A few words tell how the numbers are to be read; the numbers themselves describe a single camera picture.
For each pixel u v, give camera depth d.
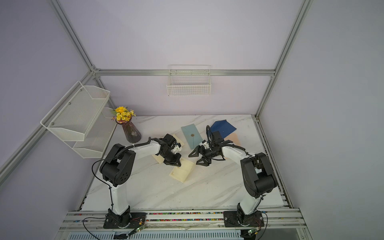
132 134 0.98
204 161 0.82
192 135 1.08
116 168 0.51
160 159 0.96
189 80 0.95
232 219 0.73
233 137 1.09
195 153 0.80
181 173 0.92
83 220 0.75
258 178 0.47
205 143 0.87
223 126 1.14
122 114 0.86
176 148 0.91
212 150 0.74
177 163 0.90
